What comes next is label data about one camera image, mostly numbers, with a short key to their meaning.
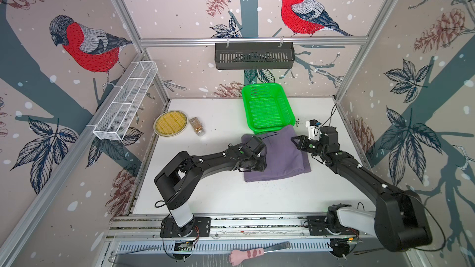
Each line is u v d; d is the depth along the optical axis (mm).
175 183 453
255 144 685
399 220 406
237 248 698
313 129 758
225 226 746
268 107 1178
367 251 682
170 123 1074
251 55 1055
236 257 646
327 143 663
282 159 882
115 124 701
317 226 725
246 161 641
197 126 1031
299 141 772
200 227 733
